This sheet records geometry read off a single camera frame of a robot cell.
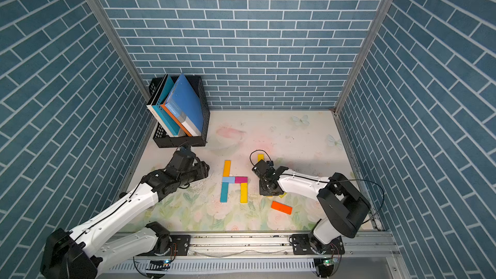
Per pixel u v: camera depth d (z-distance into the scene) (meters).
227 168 0.96
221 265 0.77
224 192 0.87
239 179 0.91
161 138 1.04
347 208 0.44
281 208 0.83
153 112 0.84
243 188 0.89
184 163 0.61
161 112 0.84
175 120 0.89
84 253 0.39
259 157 0.99
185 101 1.01
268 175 0.67
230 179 0.91
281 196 0.86
